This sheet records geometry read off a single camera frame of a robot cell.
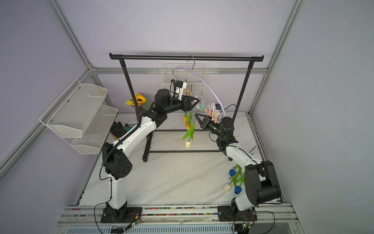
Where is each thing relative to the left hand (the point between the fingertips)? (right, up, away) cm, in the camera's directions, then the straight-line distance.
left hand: (195, 99), depth 76 cm
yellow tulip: (-5, -14, +20) cm, 25 cm away
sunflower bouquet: (-35, +3, +18) cm, 39 cm away
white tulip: (-3, -18, +2) cm, 18 cm away
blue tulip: (+23, -42, +11) cm, 49 cm away
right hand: (0, -9, +3) cm, 9 cm away
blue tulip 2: (+24, -50, +4) cm, 55 cm away
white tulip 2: (+18, -48, +4) cm, 52 cm away
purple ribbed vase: (-37, -3, +23) cm, 43 cm away
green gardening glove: (-49, -16, +28) cm, 59 cm away
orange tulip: (-7, -9, +21) cm, 24 cm away
